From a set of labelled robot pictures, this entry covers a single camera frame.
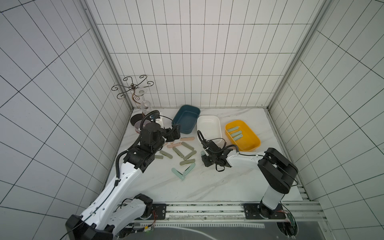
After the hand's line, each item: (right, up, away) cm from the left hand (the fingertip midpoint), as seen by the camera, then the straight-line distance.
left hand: (171, 129), depth 74 cm
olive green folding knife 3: (+9, -17, +19) cm, 27 cm away
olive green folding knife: (+7, -13, +24) cm, 29 cm away
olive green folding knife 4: (+7, -21, +16) cm, 28 cm away
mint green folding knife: (+8, -25, +14) cm, 30 cm away
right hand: (+19, -18, +20) cm, 33 cm away
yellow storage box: (+50, -11, +26) cm, 57 cm away
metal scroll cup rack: (-26, +25, +14) cm, 38 cm away
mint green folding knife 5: (+42, -8, +26) cm, 50 cm away
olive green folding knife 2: (+1, -16, +21) cm, 27 cm away
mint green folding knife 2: (+2, -27, +12) cm, 29 cm away
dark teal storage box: (+6, +7, +42) cm, 43 cm away
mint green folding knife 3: (+39, -2, +30) cm, 50 cm away
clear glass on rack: (-19, +13, +19) cm, 30 cm away
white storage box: (+23, 0, +31) cm, 38 cm away
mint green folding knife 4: (+41, -5, +28) cm, 50 cm away
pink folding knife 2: (+7, -8, +28) cm, 30 cm away
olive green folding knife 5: (-5, -18, +20) cm, 28 cm away
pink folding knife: (-2, -12, +24) cm, 27 cm away
